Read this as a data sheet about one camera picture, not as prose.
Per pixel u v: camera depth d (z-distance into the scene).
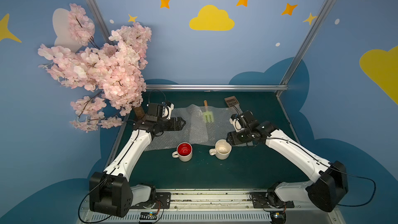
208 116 1.07
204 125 1.01
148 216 0.73
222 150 0.91
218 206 0.74
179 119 0.73
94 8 0.77
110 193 0.39
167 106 0.73
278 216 0.73
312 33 0.87
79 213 0.37
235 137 0.71
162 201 0.74
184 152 0.89
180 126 0.73
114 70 0.58
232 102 1.18
